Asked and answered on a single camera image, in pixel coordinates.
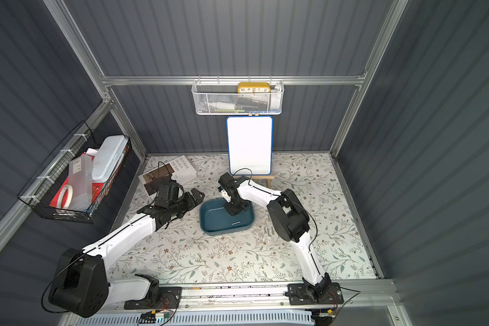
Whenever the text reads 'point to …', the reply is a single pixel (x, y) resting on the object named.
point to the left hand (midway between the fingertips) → (199, 199)
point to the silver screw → (236, 223)
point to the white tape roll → (69, 198)
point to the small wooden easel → (268, 178)
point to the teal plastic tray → (214, 220)
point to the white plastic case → (105, 160)
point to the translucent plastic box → (81, 180)
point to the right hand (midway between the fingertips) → (238, 207)
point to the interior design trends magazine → (180, 170)
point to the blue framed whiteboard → (250, 140)
